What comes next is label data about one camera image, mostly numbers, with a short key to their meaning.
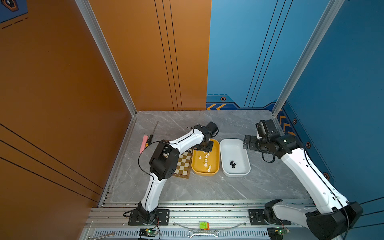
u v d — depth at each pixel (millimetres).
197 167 891
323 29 753
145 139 1027
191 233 696
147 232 709
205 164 892
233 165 893
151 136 1052
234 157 937
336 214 366
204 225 695
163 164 541
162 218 742
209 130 701
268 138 545
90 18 725
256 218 725
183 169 881
